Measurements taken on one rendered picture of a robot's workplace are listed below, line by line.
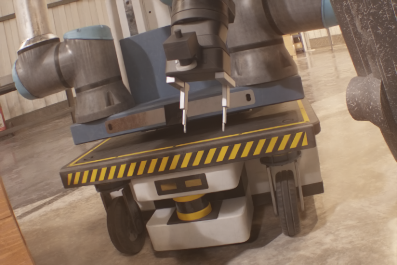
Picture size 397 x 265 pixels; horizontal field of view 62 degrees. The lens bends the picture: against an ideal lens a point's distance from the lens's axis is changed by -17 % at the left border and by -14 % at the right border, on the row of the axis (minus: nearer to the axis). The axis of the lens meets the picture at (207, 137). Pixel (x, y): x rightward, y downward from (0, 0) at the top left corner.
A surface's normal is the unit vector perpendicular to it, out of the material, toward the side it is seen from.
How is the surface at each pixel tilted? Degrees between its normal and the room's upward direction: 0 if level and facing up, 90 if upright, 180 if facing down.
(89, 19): 90
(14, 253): 90
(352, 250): 0
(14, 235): 90
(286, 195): 54
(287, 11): 105
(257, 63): 70
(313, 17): 129
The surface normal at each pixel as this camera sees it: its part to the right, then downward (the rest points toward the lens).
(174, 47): -0.27, 0.57
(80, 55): -0.05, 0.22
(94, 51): 0.40, 0.11
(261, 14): -0.50, 0.47
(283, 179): -0.27, -0.79
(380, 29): -0.73, 0.50
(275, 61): 0.19, -0.19
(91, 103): -0.15, -0.10
